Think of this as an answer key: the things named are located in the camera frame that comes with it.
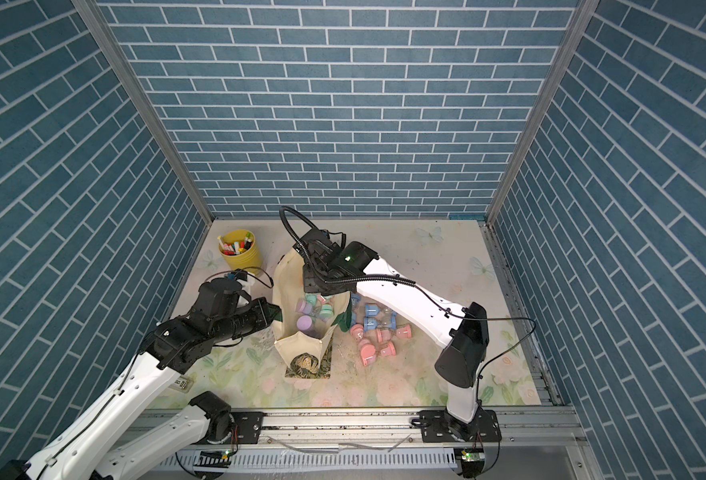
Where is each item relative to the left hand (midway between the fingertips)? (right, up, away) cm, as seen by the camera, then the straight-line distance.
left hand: (289, 311), depth 72 cm
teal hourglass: (+1, -1, +24) cm, 24 cm away
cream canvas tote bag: (+2, -13, +7) cm, 15 cm away
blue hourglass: (+21, -5, +22) cm, 30 cm away
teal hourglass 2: (+7, -4, +16) cm, 18 cm away
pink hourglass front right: (+25, -14, +12) cm, 31 cm away
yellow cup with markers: (-22, +15, +22) cm, 34 cm away
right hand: (+5, +6, +3) cm, 9 cm away
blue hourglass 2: (+27, -6, +18) cm, 33 cm away
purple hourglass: (+1, -3, +16) cm, 17 cm away
